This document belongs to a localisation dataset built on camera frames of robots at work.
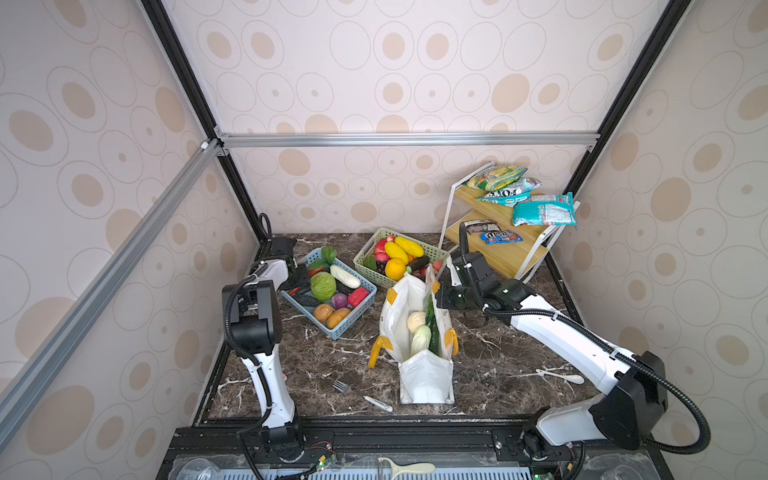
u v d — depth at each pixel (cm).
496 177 81
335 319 90
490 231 98
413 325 90
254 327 55
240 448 68
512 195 78
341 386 83
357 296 95
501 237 95
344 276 99
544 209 76
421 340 84
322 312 91
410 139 92
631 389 40
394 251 107
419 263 106
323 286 94
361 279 97
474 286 59
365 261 106
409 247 106
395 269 97
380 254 108
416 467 71
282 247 82
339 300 95
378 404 80
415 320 90
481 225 99
